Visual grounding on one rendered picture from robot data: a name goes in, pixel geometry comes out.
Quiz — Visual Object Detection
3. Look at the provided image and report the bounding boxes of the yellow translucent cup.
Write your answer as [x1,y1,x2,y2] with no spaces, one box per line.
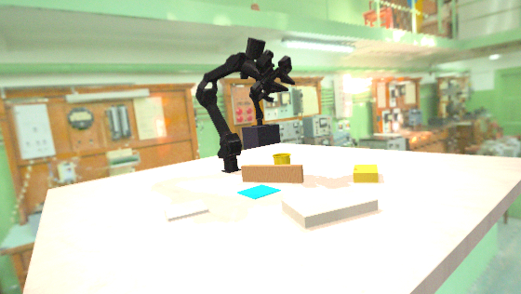
[273,153,291,165]

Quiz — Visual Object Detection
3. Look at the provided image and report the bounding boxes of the yellow rectangular block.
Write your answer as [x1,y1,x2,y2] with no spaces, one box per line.
[354,165,379,183]

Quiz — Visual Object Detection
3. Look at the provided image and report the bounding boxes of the tan wooden plank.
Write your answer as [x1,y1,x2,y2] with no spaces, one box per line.
[241,165,304,183]

